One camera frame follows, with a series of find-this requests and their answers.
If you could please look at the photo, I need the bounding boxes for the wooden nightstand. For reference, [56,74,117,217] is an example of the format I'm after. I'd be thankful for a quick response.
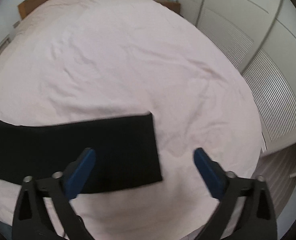
[154,0,181,14]

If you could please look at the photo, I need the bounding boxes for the white louvered wardrobe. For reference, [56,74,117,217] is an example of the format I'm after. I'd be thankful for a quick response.
[179,0,296,154]

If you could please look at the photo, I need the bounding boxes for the pink bed sheet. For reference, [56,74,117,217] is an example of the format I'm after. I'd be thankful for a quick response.
[0,0,262,239]

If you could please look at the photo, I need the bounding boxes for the black pants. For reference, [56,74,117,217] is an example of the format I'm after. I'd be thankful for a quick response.
[0,114,163,194]

